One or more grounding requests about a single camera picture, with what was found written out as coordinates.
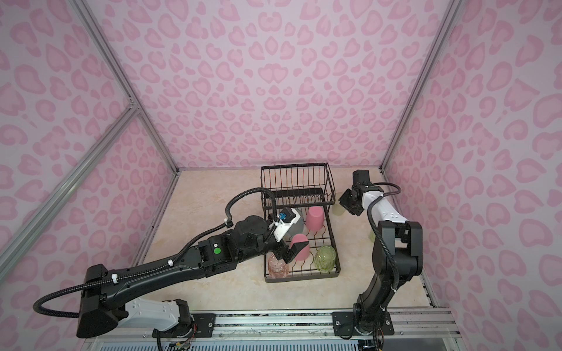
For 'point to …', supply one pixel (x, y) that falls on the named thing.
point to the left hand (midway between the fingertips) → (301, 228)
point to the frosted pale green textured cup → (337, 209)
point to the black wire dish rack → (309, 188)
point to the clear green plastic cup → (372, 236)
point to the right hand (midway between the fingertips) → (344, 200)
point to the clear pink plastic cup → (277, 268)
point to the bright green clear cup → (325, 258)
